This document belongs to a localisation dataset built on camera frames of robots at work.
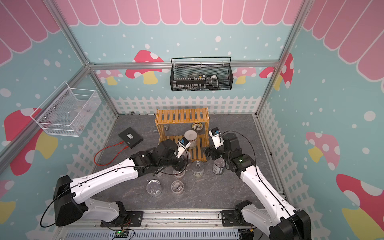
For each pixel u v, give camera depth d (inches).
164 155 21.5
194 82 35.5
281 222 15.4
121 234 28.6
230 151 22.5
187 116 32.1
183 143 25.4
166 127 43.2
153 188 31.1
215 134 26.0
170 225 28.8
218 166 31.9
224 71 37.1
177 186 31.2
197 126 44.1
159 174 34.6
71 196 15.8
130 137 41.0
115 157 38.2
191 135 36.5
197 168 33.0
